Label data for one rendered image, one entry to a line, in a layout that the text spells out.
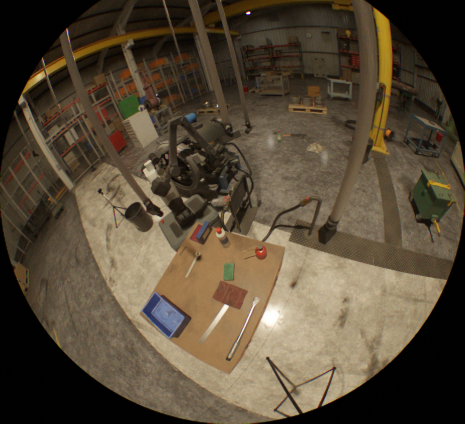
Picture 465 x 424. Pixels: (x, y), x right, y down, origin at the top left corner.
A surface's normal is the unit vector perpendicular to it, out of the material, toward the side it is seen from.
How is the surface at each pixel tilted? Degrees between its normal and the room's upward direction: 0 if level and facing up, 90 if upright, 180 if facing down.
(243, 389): 0
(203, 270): 0
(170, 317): 0
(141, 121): 90
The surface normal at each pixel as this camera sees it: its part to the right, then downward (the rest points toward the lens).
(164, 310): -0.21, -0.70
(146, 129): 0.84, 0.23
